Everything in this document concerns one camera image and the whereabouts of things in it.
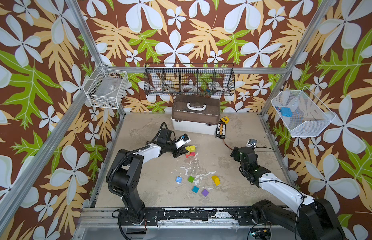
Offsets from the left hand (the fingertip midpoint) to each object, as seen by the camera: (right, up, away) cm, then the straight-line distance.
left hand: (185, 146), depth 92 cm
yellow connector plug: (+32, +18, +23) cm, 43 cm away
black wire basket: (+18, +44, +7) cm, 49 cm away
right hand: (+32, -1, -5) cm, 33 cm away
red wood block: (+3, -5, +2) cm, 7 cm away
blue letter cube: (-4, -19, -6) cm, 20 cm away
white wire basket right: (+66, +17, -14) cm, 70 cm away
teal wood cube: (+6, -24, -8) cm, 26 cm away
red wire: (+29, -1, +10) cm, 31 cm away
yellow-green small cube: (+5, -1, -1) cm, 5 cm away
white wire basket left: (-47, +35, -6) cm, 58 cm away
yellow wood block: (+18, -19, -7) cm, 27 cm away
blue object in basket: (+59, +21, -6) cm, 63 cm away
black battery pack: (+26, +9, +16) cm, 32 cm away
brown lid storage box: (+7, +20, +1) cm, 21 cm away
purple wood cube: (+11, -25, -9) cm, 29 cm away
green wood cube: (+3, -19, -5) cm, 20 cm away
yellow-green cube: (+2, -1, -2) cm, 3 cm away
